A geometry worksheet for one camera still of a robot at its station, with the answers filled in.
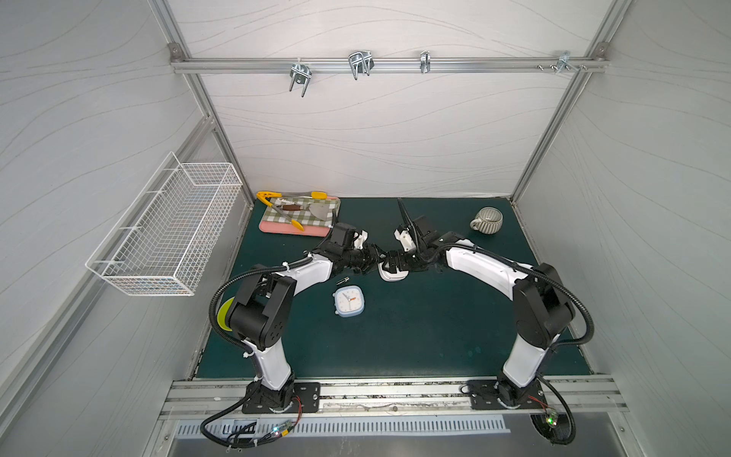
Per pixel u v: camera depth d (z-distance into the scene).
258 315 0.48
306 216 1.15
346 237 0.75
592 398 0.75
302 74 0.80
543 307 0.48
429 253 0.68
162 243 0.68
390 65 0.78
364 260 0.82
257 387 0.65
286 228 1.11
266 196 1.19
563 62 0.77
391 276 0.86
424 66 0.78
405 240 0.82
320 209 1.15
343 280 0.95
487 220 1.05
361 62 0.77
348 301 0.88
